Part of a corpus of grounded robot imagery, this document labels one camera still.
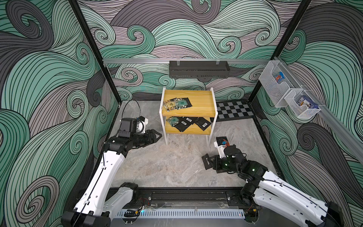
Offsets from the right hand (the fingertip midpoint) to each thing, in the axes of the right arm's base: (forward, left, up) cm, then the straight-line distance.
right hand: (208, 159), depth 77 cm
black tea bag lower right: (+21, +2, +6) cm, 21 cm away
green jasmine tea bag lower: (+23, +20, +6) cm, 31 cm away
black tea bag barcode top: (+2, +1, 0) cm, 2 cm away
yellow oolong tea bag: (+20, +21, +23) cm, 37 cm away
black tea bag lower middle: (+23, +8, +6) cm, 25 cm away
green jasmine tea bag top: (+21, +15, +23) cm, 35 cm away
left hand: (+8, +27, +13) cm, 31 cm away
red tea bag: (+4, -6, +13) cm, 15 cm away
